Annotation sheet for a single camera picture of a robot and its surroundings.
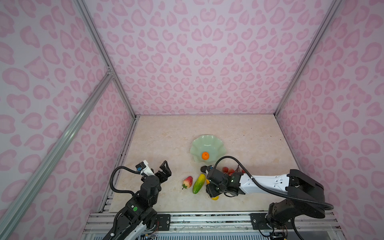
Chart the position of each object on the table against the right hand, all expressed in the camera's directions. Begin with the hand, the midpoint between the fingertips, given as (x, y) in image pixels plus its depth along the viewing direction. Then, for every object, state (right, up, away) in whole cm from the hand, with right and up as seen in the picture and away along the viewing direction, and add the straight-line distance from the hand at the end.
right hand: (210, 189), depth 81 cm
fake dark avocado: (-4, +9, +9) cm, 13 cm away
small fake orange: (-2, +16, +12) cm, 20 cm away
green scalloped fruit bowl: (+1, +23, +19) cm, 30 cm away
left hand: (-25, +15, -5) cm, 30 cm away
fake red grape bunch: (+12, +8, +6) cm, 16 cm away
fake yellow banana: (+2, -4, -2) cm, 5 cm away
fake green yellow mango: (-6, +3, +1) cm, 7 cm away
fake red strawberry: (-12, +4, +1) cm, 13 cm away
